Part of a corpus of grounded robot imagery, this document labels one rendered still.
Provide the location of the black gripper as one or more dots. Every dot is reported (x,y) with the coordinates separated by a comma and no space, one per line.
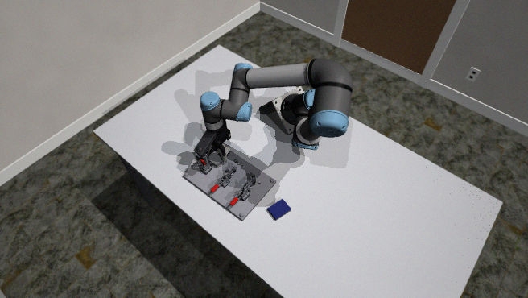
(223,133)

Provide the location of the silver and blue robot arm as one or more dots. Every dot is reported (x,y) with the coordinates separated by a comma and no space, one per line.
(325,107)

